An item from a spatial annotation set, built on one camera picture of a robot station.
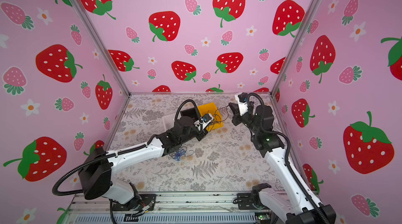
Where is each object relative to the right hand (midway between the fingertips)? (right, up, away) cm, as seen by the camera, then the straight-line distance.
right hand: (230, 103), depth 70 cm
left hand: (-9, -9, +7) cm, 15 cm away
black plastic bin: (-20, -5, +19) cm, 28 cm away
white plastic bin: (-36, -11, +30) cm, 48 cm away
